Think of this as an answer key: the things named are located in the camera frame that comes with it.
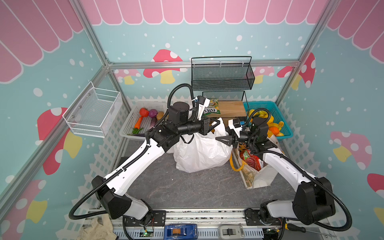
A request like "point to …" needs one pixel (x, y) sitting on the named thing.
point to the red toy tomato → (144, 112)
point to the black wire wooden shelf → (232, 104)
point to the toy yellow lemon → (271, 120)
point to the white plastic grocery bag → (203, 152)
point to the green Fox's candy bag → (213, 108)
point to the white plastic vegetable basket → (134, 116)
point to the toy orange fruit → (274, 130)
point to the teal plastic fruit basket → (273, 109)
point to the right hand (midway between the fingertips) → (216, 135)
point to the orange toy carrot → (138, 123)
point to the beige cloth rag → (99, 228)
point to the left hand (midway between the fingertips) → (219, 126)
